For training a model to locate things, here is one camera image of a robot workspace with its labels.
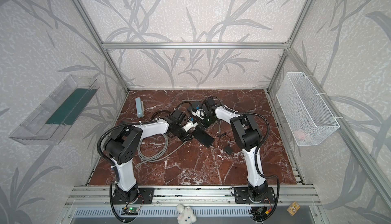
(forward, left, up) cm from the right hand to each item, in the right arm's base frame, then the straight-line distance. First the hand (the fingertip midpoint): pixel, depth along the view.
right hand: (198, 124), depth 98 cm
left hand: (-7, +3, 0) cm, 7 cm away
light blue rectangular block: (+13, +41, +2) cm, 43 cm away
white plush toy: (-48, +4, +4) cm, 48 cm away
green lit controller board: (-46, +31, -3) cm, 56 cm away
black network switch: (-9, -4, -1) cm, 10 cm away
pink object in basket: (-16, -51, +18) cm, 57 cm away
